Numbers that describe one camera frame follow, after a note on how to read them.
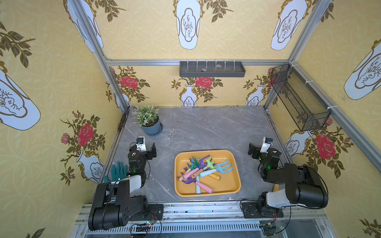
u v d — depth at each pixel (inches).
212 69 36.1
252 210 28.9
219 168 34.4
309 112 32.1
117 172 33.7
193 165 33.9
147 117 36.3
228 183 32.3
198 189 31.3
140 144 29.5
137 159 26.6
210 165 34.6
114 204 16.5
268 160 28.2
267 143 31.3
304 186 17.5
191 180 32.4
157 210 28.8
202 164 34.8
